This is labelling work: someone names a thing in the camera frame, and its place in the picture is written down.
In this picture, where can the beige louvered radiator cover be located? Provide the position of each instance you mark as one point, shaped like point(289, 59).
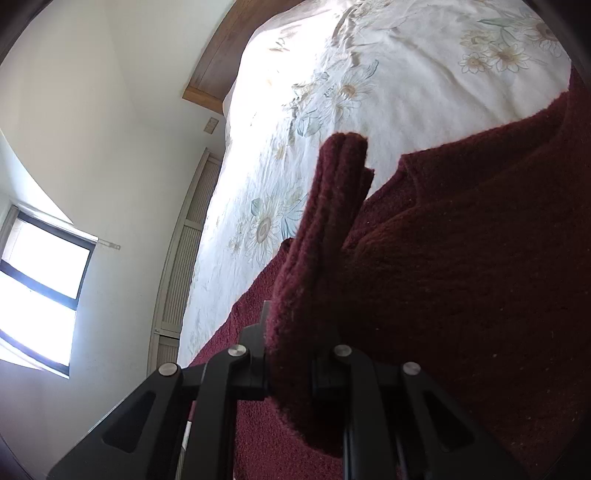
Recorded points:
point(176, 276)

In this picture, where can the dark red knitted sweater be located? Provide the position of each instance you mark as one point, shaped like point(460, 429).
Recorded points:
point(473, 261)

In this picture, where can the wall switch plate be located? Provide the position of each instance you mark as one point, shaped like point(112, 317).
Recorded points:
point(211, 125)

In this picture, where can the window with dark frame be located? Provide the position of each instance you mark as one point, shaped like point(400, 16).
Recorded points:
point(44, 262)

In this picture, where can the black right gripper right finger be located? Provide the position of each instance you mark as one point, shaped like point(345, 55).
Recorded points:
point(387, 436)

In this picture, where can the white floral bed cover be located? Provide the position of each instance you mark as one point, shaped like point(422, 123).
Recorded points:
point(388, 78)

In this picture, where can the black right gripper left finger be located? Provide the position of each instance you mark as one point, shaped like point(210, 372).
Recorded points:
point(178, 423)

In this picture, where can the wooden headboard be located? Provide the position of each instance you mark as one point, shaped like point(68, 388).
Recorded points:
point(217, 67)

